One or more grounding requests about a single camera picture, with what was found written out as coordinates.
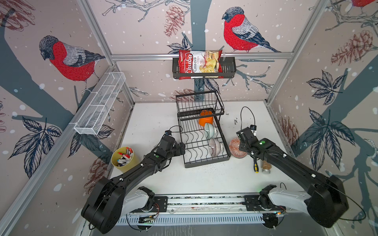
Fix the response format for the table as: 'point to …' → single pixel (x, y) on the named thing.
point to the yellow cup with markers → (124, 160)
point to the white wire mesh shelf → (93, 116)
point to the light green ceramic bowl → (209, 131)
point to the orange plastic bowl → (202, 121)
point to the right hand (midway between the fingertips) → (244, 146)
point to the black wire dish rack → (214, 103)
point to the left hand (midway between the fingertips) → (179, 146)
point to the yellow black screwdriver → (256, 166)
